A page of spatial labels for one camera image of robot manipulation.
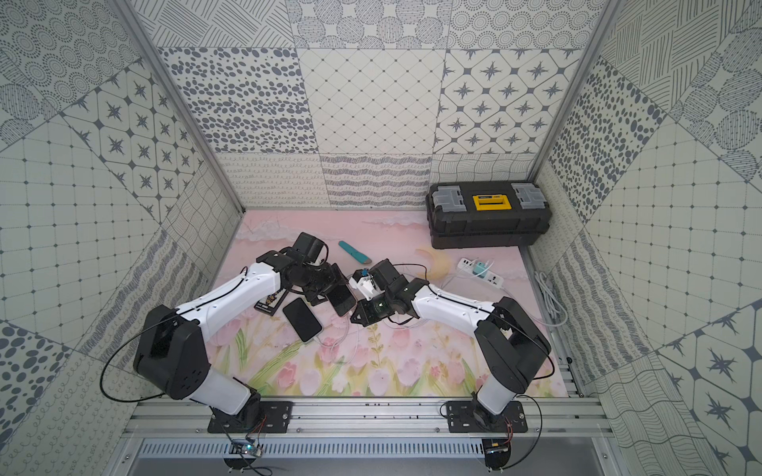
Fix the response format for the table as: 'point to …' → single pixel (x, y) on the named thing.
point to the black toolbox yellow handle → (486, 213)
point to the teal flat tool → (354, 253)
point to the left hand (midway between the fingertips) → (341, 278)
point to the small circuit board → (243, 446)
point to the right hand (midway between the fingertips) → (356, 319)
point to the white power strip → (480, 270)
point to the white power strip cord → (552, 301)
